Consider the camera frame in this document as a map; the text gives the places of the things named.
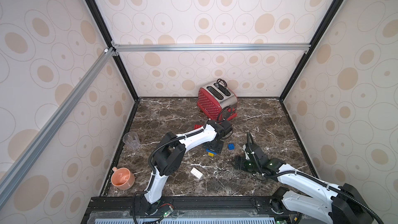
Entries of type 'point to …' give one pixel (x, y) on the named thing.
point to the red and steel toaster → (217, 100)
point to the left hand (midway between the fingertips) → (218, 150)
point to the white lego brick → (196, 172)
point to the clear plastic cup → (132, 139)
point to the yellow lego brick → (210, 154)
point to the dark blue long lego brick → (209, 150)
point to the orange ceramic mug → (122, 178)
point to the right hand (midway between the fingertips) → (240, 163)
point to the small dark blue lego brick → (231, 146)
